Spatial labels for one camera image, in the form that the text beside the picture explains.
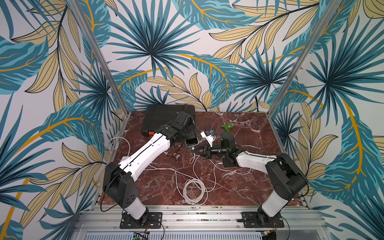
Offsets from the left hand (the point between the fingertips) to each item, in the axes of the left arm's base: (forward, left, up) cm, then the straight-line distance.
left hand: (192, 134), depth 81 cm
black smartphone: (-6, 0, +1) cm, 6 cm away
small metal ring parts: (-4, +9, -18) cm, 21 cm away
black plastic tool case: (+26, +27, -14) cm, 40 cm away
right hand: (-13, +3, -6) cm, 14 cm away
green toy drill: (+22, -28, -19) cm, 40 cm away
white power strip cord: (+7, +52, -20) cm, 57 cm away
